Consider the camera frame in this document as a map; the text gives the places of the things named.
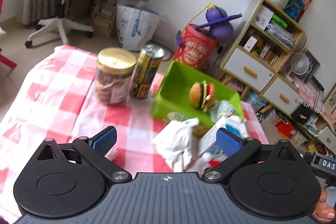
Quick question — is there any blue white milk carton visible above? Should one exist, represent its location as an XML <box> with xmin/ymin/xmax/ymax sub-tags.
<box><xmin>198</xmin><ymin>115</ymin><xmax>249</xmax><ymax>159</ymax></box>

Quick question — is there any red white checkered tablecloth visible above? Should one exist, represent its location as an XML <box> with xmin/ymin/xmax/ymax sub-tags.
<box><xmin>0</xmin><ymin>44</ymin><xmax>269</xmax><ymax>223</ymax></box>

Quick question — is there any plush hamburger toy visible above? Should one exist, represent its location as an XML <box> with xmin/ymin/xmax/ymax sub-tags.
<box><xmin>189</xmin><ymin>80</ymin><xmax>216</xmax><ymax>112</ymax></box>

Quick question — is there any green plastic bin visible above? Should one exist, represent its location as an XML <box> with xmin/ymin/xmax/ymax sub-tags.
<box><xmin>152</xmin><ymin>61</ymin><xmax>244</xmax><ymax>127</ymax></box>

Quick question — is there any white cloth soft toy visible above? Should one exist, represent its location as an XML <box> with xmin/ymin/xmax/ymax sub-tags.
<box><xmin>151</xmin><ymin>118</ymin><xmax>212</xmax><ymax>175</ymax></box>

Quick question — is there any red chips bucket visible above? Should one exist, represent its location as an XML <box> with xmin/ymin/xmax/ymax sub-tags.
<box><xmin>173</xmin><ymin>24</ymin><xmax>219</xmax><ymax>70</ymax></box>

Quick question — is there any person right hand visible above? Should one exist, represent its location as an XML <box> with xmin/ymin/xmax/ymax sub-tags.
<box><xmin>313</xmin><ymin>188</ymin><xmax>335</xmax><ymax>223</ymax></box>

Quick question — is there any tall printed drink can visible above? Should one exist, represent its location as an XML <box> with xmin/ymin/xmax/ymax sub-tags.
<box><xmin>130</xmin><ymin>44</ymin><xmax>165</xmax><ymax>100</ymax></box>

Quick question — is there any wooden white drawer cabinet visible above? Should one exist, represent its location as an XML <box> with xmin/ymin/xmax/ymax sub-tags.
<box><xmin>220</xmin><ymin>0</ymin><xmax>305</xmax><ymax>115</ymax></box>

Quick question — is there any small white desk fan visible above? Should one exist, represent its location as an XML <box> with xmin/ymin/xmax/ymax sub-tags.
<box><xmin>290</xmin><ymin>53</ymin><xmax>310</xmax><ymax>80</ymax></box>

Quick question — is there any white printed shopping bag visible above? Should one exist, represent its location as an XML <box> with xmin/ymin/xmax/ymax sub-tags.
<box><xmin>116</xmin><ymin>0</ymin><xmax>161</xmax><ymax>51</ymax></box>

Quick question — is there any gold lid cookie jar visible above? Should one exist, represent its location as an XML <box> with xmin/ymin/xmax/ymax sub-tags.
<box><xmin>95</xmin><ymin>47</ymin><xmax>137</xmax><ymax>105</ymax></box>

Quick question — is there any light blue soft toy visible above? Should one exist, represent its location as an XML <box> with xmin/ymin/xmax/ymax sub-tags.
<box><xmin>209</xmin><ymin>100</ymin><xmax>238</xmax><ymax>123</ymax></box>

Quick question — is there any purple bouncing ball toy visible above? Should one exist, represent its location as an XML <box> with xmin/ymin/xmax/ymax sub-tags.
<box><xmin>195</xmin><ymin>6</ymin><xmax>242</xmax><ymax>42</ymax></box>

